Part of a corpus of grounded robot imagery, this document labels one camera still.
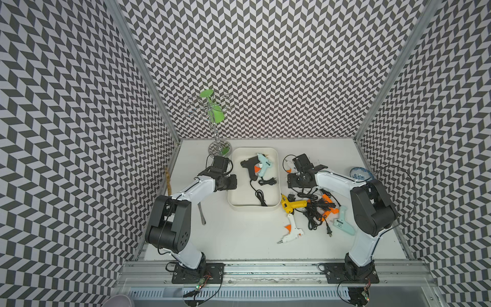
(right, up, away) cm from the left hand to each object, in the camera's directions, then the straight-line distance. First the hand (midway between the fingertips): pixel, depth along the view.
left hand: (233, 183), depth 93 cm
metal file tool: (-13, -16, -6) cm, 21 cm away
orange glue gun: (+47, -11, -7) cm, 49 cm away
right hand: (+31, -1, +3) cm, 31 cm away
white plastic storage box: (+5, -7, +1) cm, 9 cm away
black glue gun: (+10, +8, +10) cm, 16 cm away
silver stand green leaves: (-10, +37, 0) cm, 38 cm away
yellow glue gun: (+26, -9, -6) cm, 28 cm away
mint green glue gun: (+16, +10, +10) cm, 21 cm away
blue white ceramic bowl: (+66, +4, +6) cm, 67 cm away
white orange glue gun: (+27, -19, -11) cm, 35 cm away
